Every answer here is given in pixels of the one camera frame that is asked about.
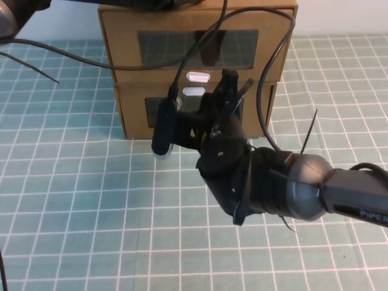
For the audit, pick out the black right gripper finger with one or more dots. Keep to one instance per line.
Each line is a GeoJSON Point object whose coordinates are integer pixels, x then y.
{"type": "Point", "coordinates": [231, 106]}
{"type": "Point", "coordinates": [227, 87]}

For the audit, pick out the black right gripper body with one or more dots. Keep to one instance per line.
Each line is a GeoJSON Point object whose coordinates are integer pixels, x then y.
{"type": "Point", "coordinates": [218, 136]}

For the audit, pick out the white drawer handle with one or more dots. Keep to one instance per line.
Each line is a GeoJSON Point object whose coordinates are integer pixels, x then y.
{"type": "Point", "coordinates": [193, 91]}
{"type": "Point", "coordinates": [198, 77]}

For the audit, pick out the brown cardboard shoebox drawer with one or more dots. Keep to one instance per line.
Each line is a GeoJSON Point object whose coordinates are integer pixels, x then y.
{"type": "Point", "coordinates": [152, 46]}

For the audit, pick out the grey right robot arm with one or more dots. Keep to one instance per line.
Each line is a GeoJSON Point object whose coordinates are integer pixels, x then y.
{"type": "Point", "coordinates": [305, 187]}

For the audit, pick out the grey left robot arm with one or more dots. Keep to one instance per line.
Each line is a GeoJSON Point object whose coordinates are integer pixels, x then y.
{"type": "Point", "coordinates": [15, 15]}

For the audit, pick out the cyan checkered tablecloth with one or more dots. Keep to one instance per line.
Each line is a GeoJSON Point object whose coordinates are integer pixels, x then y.
{"type": "Point", "coordinates": [83, 208]}

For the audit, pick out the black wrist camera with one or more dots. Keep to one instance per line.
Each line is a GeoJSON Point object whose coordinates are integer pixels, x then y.
{"type": "Point", "coordinates": [164, 130]}

